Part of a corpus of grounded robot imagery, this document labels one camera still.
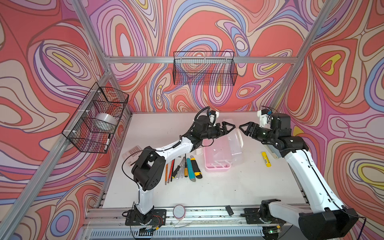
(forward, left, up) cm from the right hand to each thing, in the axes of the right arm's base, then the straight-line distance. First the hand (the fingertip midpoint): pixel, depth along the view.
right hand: (244, 132), depth 75 cm
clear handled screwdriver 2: (-8, +33, -25) cm, 42 cm away
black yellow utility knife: (-8, +25, -25) cm, 37 cm away
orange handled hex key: (-10, +43, -27) cm, 52 cm away
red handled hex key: (-9, +40, -25) cm, 48 cm away
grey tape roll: (+2, +67, +8) cm, 68 cm away
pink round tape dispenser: (-31, +34, -21) cm, 51 cm away
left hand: (+3, +5, 0) cm, 5 cm away
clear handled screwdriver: (-10, +35, -25) cm, 45 cm away
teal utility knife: (-8, +28, -26) cm, 40 cm away
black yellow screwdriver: (-8, +37, -25) cm, 45 cm away
